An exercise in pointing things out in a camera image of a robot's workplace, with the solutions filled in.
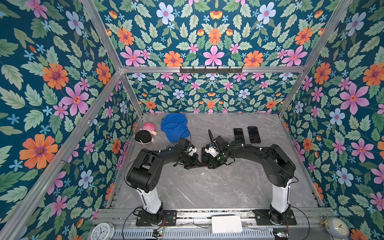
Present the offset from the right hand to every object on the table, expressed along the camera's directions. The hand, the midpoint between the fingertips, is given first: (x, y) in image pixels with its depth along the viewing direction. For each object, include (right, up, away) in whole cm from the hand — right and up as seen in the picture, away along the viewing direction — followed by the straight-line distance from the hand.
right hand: (209, 164), depth 91 cm
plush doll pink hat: (-43, +18, +5) cm, 47 cm away
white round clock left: (-50, -24, -24) cm, 61 cm away
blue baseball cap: (-25, +24, +16) cm, 38 cm away
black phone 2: (+22, +17, +13) cm, 31 cm away
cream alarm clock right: (+57, -22, -24) cm, 66 cm away
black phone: (-3, +4, +2) cm, 5 cm away
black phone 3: (+33, +18, +16) cm, 41 cm away
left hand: (-3, +2, -3) cm, 5 cm away
